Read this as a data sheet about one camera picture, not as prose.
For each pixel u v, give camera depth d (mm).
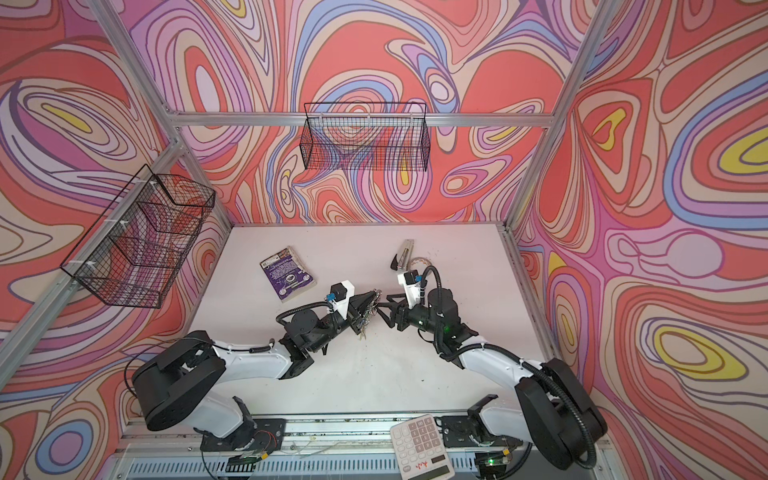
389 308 723
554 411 415
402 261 1058
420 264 1074
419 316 712
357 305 694
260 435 722
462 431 731
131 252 677
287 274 1015
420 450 703
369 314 735
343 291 648
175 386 437
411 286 717
